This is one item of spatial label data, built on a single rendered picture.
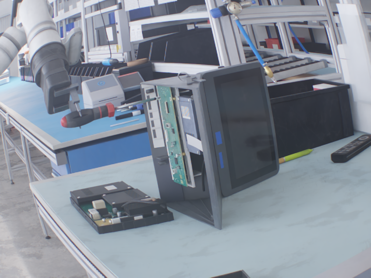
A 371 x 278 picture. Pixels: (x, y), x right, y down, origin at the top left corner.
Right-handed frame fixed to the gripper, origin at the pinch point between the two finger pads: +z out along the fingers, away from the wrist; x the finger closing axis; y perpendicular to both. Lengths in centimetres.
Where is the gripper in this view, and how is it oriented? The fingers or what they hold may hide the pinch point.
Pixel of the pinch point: (80, 121)
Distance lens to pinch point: 130.0
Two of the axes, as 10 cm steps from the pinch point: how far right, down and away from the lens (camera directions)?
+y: -9.2, 2.2, -3.3
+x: 1.2, -6.5, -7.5
